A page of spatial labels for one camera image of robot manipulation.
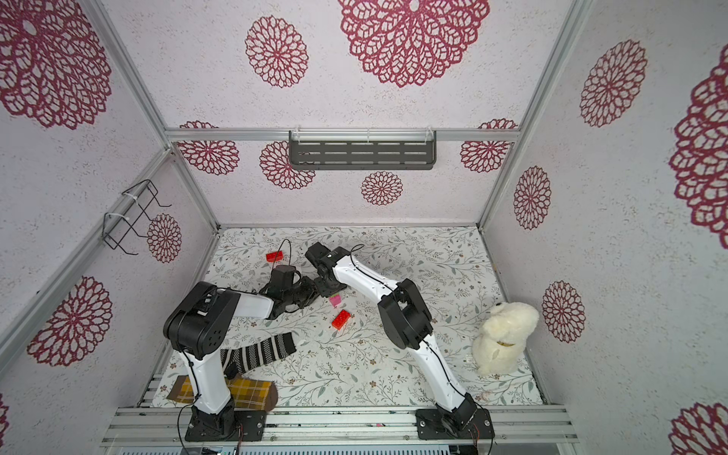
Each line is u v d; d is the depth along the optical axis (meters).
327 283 0.84
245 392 0.80
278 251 1.11
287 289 0.81
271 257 1.09
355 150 0.96
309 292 0.88
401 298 0.61
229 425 0.68
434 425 0.73
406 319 0.59
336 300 0.96
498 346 0.76
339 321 0.92
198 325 0.53
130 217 0.76
